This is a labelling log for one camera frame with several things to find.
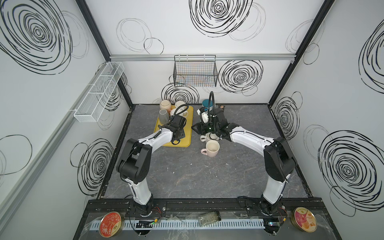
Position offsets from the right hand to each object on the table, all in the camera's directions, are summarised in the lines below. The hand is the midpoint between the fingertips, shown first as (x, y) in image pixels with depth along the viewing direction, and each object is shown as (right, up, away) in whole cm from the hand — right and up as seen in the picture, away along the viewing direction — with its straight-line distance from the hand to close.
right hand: (191, 126), depth 86 cm
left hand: (-8, -5, +10) cm, 13 cm away
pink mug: (+13, -13, +5) cm, 19 cm away
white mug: (-11, +16, +27) cm, 33 cm away
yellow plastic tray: (-4, -11, +11) cm, 16 cm away
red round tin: (-36, -43, -19) cm, 59 cm away
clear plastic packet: (+9, -41, -18) cm, 46 cm away
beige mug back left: (-20, +15, +23) cm, 34 cm away
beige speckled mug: (+9, -5, -6) cm, 12 cm away
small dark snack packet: (+24, +14, +33) cm, 43 cm away
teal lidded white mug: (+11, +17, +29) cm, 36 cm away
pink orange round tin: (+52, -42, -18) cm, 69 cm away
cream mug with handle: (-6, +8, +22) cm, 24 cm away
